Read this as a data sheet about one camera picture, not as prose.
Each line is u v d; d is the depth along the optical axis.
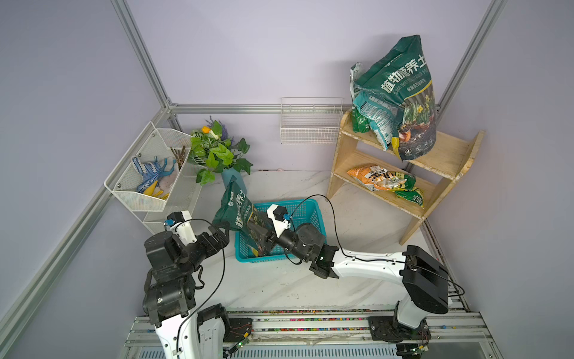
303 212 1.00
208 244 0.55
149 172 0.72
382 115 0.66
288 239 0.61
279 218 0.57
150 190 0.71
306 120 1.04
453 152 0.69
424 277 0.44
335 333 0.73
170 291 0.41
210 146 0.84
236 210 0.74
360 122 0.70
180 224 0.52
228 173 0.94
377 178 0.80
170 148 0.86
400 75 0.57
